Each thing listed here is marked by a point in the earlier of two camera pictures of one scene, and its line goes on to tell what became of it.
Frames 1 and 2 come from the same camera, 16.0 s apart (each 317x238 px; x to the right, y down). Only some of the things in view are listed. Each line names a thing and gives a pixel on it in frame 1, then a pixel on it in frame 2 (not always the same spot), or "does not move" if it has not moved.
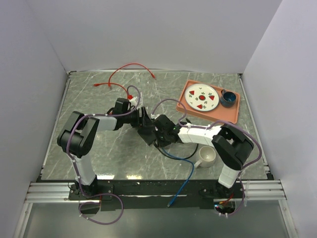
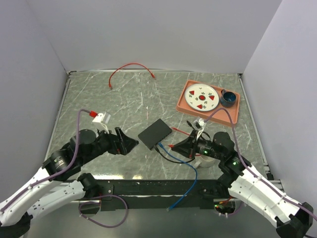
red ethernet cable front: [129, 96] → [172, 146]
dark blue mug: [227, 98] does not move
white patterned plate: [202, 97] does not move
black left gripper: [145, 121] → [120, 144]
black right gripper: [160, 143] → [187, 147]
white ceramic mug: [207, 156] does not move
